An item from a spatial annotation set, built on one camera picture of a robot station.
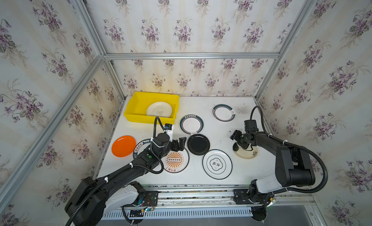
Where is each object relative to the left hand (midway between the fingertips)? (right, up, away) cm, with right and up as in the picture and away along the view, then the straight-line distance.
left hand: (179, 135), depth 81 cm
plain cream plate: (-17, +15, +28) cm, 36 cm away
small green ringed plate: (+33, +13, +31) cm, 47 cm away
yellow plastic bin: (-37, +15, +32) cm, 51 cm away
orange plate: (-36, -8, +10) cm, 39 cm away
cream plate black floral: (+39, -12, +5) cm, 41 cm away
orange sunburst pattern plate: (-3, -17, +5) cm, 18 cm away
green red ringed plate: (+7, +4, +24) cm, 25 cm away
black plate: (+12, -8, +10) cm, 17 cm away
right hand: (+35, -5, +12) cm, 37 cm away
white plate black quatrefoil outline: (+22, -18, +3) cm, 29 cm away
